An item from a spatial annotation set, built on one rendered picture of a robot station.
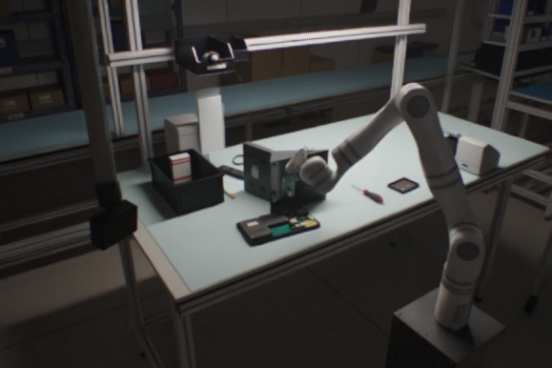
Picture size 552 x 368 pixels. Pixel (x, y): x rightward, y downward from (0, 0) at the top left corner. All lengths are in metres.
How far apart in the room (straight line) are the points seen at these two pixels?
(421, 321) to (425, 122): 0.63
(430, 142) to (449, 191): 0.14
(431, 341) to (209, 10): 4.98
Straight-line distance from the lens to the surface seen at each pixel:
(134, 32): 1.90
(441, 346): 1.43
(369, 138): 1.18
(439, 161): 1.20
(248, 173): 1.74
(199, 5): 5.75
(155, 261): 1.45
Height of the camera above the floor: 1.83
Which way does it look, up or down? 24 degrees down
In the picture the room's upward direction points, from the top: straight up
